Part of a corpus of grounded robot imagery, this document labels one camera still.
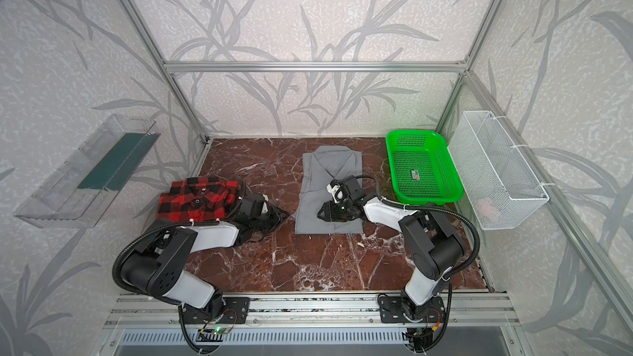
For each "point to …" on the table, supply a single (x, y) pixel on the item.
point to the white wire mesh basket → (499, 192)
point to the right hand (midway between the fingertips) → (323, 207)
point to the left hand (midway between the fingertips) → (292, 208)
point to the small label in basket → (415, 175)
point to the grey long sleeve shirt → (320, 166)
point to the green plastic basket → (423, 168)
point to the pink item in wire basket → (488, 208)
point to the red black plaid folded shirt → (197, 199)
